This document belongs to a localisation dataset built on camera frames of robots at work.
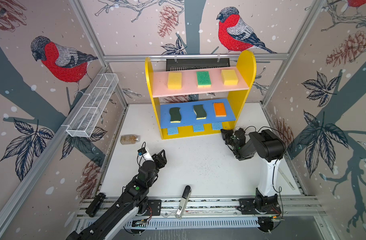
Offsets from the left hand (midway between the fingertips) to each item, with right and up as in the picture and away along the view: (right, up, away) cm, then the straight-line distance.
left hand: (161, 152), depth 81 cm
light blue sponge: (+4, +10, +20) cm, 22 cm away
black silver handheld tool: (+14, -19, -7) cm, 25 cm away
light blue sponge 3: (+36, +13, +23) cm, 45 cm away
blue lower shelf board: (+15, +20, +11) cm, 27 cm away
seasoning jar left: (-23, +5, +14) cm, 27 cm away
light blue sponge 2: (+23, +12, +22) cm, 34 cm away
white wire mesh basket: (-37, +40, +10) cm, 56 cm away
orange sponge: (+36, +25, +17) cm, 47 cm away
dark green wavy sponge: (+7, +21, +12) cm, 25 cm away
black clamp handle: (-32, -25, -8) cm, 41 cm away
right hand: (+36, +10, +20) cm, 43 cm away
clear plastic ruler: (+72, -15, +2) cm, 73 cm away
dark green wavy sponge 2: (+23, +23, +14) cm, 35 cm away
